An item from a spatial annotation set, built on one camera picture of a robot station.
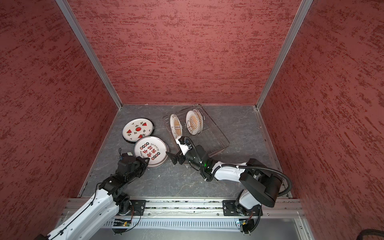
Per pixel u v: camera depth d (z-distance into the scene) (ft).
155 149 2.94
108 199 1.80
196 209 2.48
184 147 2.22
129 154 2.57
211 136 3.38
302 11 2.38
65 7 2.33
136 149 2.77
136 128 3.38
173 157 2.24
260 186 1.44
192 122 3.28
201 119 2.96
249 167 1.61
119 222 2.38
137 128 3.38
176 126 3.20
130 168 2.11
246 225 2.33
